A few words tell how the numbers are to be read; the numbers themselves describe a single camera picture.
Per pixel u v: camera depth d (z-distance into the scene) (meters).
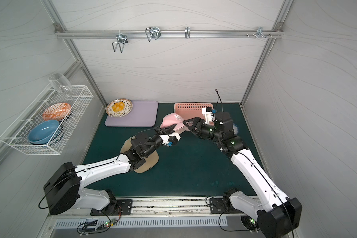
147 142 0.57
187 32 0.75
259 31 0.77
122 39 0.78
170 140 0.60
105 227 0.67
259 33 0.77
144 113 1.12
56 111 0.71
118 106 1.15
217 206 0.73
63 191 0.41
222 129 0.52
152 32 0.76
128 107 1.17
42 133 0.61
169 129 0.68
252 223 0.72
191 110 1.15
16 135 0.56
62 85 0.73
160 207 0.75
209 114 0.66
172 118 0.77
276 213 0.37
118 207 0.72
